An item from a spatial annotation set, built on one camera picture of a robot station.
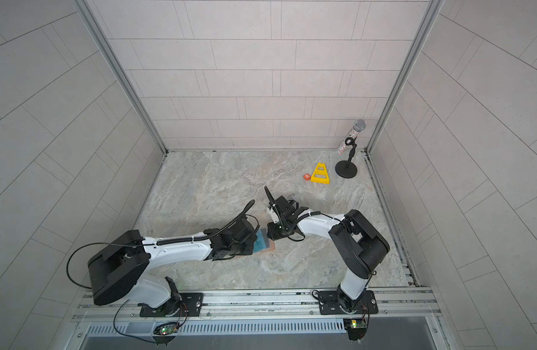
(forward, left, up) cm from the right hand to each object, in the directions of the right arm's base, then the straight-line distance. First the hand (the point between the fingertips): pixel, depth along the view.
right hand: (270, 235), depth 89 cm
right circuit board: (-32, -26, 0) cm, 42 cm away
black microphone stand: (+30, -39, +3) cm, 50 cm away
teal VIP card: (-5, +4, +3) cm, 7 cm away
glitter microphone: (+32, -39, +29) cm, 58 cm away
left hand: (-5, +5, 0) cm, 7 cm away
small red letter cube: (+27, -19, +3) cm, 33 cm away
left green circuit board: (-30, +32, +6) cm, 44 cm away
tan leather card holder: (-4, 0, +2) cm, 5 cm away
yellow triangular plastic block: (+29, -26, +2) cm, 39 cm away
